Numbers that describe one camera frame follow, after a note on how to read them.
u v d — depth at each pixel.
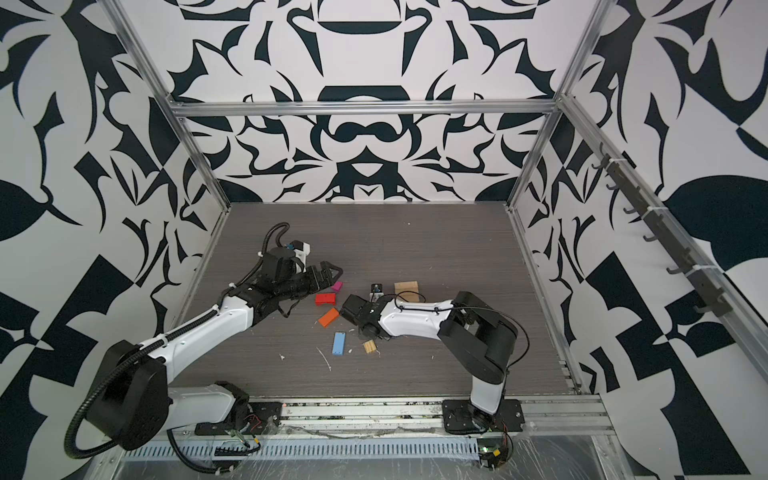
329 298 0.91
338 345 0.85
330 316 0.91
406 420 0.76
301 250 0.78
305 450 0.65
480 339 0.46
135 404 0.41
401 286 0.97
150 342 0.45
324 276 0.76
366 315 0.69
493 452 0.71
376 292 0.82
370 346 0.85
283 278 0.66
